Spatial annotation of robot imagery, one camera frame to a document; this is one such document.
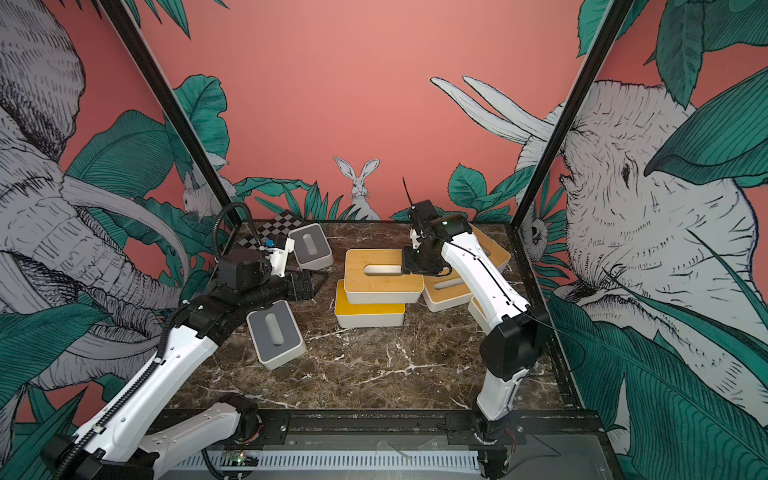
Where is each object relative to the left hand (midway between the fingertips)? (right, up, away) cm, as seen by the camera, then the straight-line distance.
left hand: (318, 271), depth 71 cm
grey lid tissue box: (-18, -21, +18) cm, 33 cm away
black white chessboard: (-26, +14, +44) cm, 53 cm away
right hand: (+22, +1, +9) cm, 24 cm away
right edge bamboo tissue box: (+45, -14, +19) cm, 51 cm away
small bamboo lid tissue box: (+35, -8, +23) cm, 43 cm away
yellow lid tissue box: (+10, -14, +14) cm, 22 cm away
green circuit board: (-19, -45, -1) cm, 48 cm away
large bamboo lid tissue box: (+14, -2, +7) cm, 15 cm away
